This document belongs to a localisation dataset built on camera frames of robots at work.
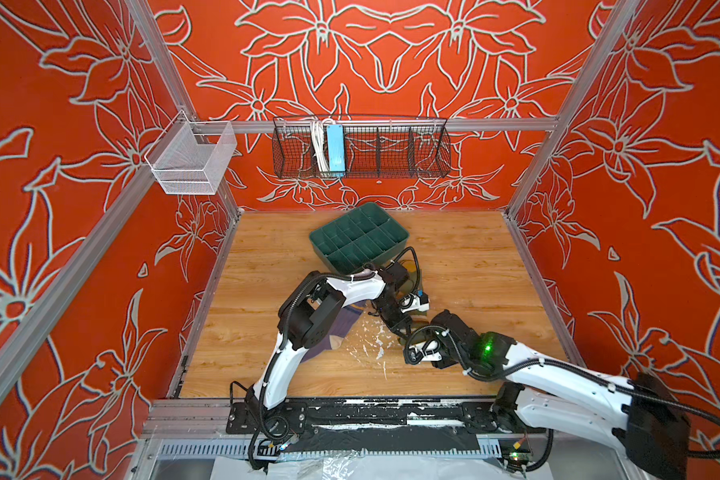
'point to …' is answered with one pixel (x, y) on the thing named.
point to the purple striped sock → (349, 316)
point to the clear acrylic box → (187, 157)
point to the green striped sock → (413, 284)
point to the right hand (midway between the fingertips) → (423, 332)
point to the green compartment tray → (358, 238)
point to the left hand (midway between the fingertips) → (409, 334)
